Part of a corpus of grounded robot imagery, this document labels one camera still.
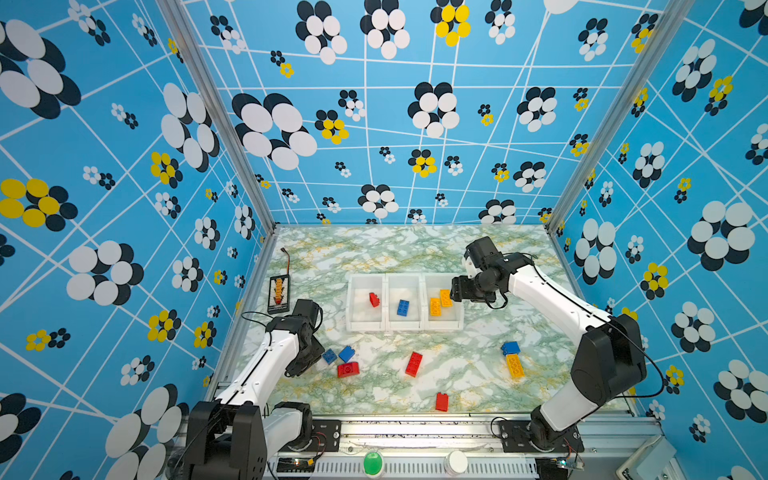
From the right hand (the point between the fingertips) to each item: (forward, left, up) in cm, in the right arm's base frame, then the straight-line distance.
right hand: (462, 295), depth 87 cm
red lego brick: (-17, +15, -10) cm, 24 cm away
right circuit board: (-41, -16, -10) cm, 45 cm away
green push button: (-41, +24, -2) cm, 48 cm away
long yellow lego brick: (-17, -14, -10) cm, 25 cm away
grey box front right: (-39, -37, -8) cm, 55 cm away
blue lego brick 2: (-14, +35, -10) cm, 39 cm away
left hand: (-16, +44, -8) cm, 47 cm away
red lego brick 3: (-18, +33, -10) cm, 40 cm away
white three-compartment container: (+6, +13, -5) cm, 15 cm away
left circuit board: (-41, +44, -13) cm, 61 cm away
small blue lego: (-11, -14, -11) cm, 21 cm away
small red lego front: (-27, +7, -11) cm, 30 cm away
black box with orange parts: (+5, +59, -8) cm, 60 cm away
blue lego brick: (+2, +18, -9) cm, 20 cm away
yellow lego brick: (+2, +7, -10) cm, 12 cm away
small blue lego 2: (-15, +39, -9) cm, 43 cm away
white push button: (-41, +6, -3) cm, 41 cm away
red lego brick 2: (+3, +27, -8) cm, 28 cm away
